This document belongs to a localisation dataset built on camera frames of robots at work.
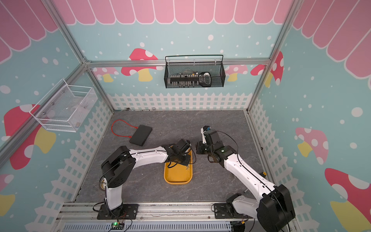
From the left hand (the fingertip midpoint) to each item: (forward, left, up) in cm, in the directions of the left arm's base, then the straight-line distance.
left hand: (187, 162), depth 91 cm
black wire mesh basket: (+48, -5, +35) cm, 59 cm away
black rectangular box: (+21, +35, -1) cm, 41 cm away
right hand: (+4, -5, +15) cm, 16 cm away
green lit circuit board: (-33, +35, -3) cm, 48 cm away
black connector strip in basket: (+39, -9, +34) cm, 53 cm away
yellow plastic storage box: (-7, +7, 0) cm, 10 cm away
